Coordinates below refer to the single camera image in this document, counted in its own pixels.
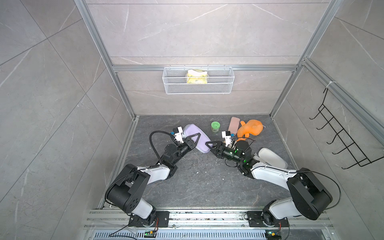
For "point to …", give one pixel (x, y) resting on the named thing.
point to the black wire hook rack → (355, 152)
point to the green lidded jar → (215, 126)
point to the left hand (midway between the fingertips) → (201, 133)
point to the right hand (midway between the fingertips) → (207, 146)
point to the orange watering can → (250, 127)
